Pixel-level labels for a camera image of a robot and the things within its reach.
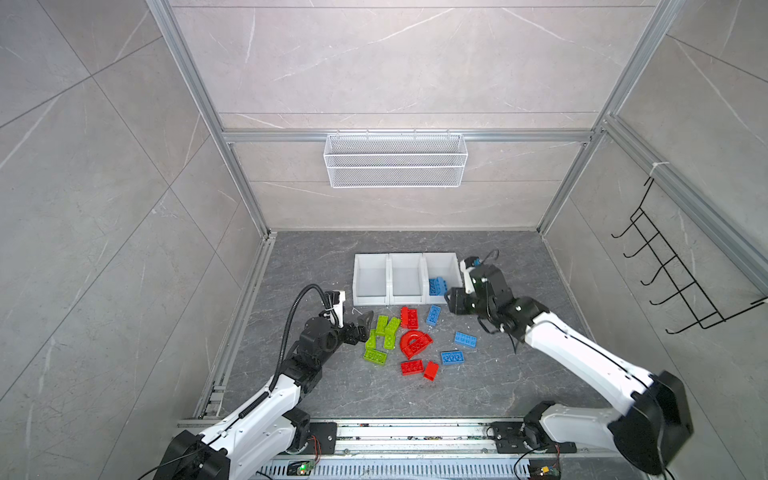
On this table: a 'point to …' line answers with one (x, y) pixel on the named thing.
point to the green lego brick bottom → (375, 356)
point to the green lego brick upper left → (381, 324)
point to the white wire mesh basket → (395, 161)
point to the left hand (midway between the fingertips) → (358, 304)
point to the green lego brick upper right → (390, 332)
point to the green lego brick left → (371, 343)
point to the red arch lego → (414, 342)
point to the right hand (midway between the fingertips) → (450, 288)
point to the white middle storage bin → (406, 279)
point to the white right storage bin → (441, 271)
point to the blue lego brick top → (433, 315)
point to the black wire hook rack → (690, 292)
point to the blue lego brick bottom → (452, 358)
